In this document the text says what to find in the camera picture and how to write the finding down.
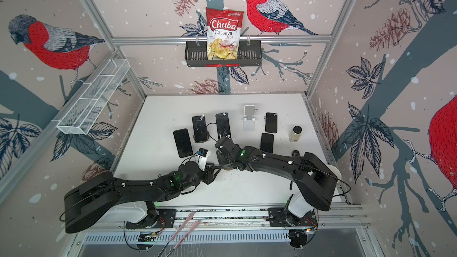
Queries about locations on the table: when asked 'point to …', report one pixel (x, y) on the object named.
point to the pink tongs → (188, 232)
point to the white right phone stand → (249, 115)
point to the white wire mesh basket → (83, 116)
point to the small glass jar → (296, 134)
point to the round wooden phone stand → (228, 168)
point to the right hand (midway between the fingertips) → (223, 151)
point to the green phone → (266, 144)
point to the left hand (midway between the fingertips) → (221, 165)
